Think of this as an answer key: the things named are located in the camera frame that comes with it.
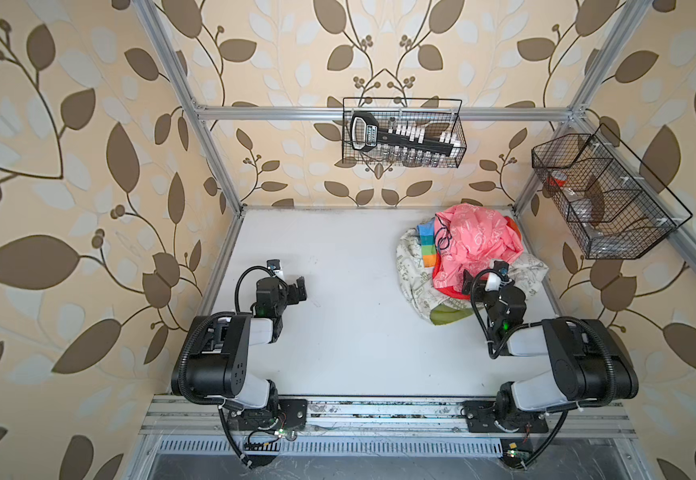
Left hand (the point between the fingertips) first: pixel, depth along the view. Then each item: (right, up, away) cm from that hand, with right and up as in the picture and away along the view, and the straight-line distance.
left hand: (289, 277), depth 94 cm
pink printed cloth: (+56, +13, -4) cm, 57 cm away
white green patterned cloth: (+77, +1, +2) cm, 77 cm away
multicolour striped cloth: (+45, +13, +3) cm, 47 cm away
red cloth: (+81, +17, +19) cm, 85 cm away
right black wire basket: (+86, +20, -22) cm, 91 cm away
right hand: (+60, +1, -3) cm, 61 cm away
